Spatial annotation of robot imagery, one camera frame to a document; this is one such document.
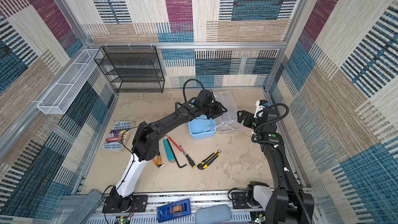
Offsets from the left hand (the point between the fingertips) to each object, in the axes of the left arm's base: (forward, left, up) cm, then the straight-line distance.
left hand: (228, 110), depth 87 cm
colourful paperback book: (-7, +65, -15) cm, 67 cm away
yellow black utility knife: (-23, +14, -17) cm, 32 cm away
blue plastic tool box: (+1, +14, -19) cm, 24 cm away
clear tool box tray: (-4, -1, -7) cm, 8 cm away
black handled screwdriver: (-22, +21, -16) cm, 35 cm away
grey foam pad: (-46, +11, -13) cm, 49 cm away
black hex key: (-24, +27, -18) cm, 40 cm away
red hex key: (-16, +27, -17) cm, 36 cm away
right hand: (-6, -7, +2) cm, 10 cm away
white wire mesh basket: (-4, +79, +16) cm, 81 cm away
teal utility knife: (-18, +33, -16) cm, 41 cm away
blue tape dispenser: (-45, +28, -12) cm, 54 cm away
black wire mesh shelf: (+36, +62, +1) cm, 72 cm away
